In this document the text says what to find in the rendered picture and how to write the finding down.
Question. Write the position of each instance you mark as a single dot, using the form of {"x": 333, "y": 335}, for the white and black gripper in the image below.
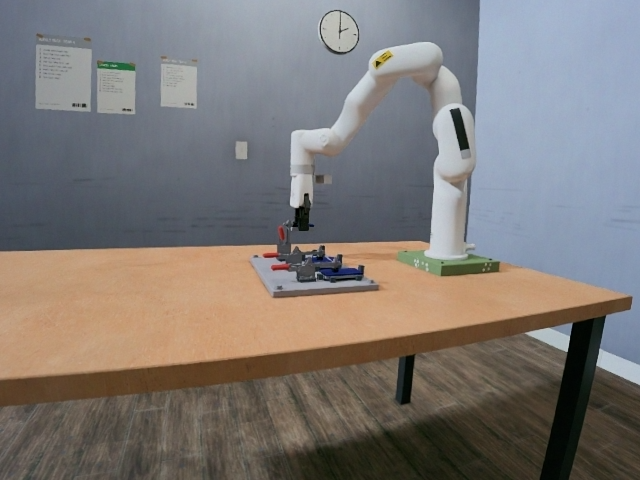
{"x": 302, "y": 196}

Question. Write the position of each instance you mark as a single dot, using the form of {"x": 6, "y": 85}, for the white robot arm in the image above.
{"x": 453, "y": 128}

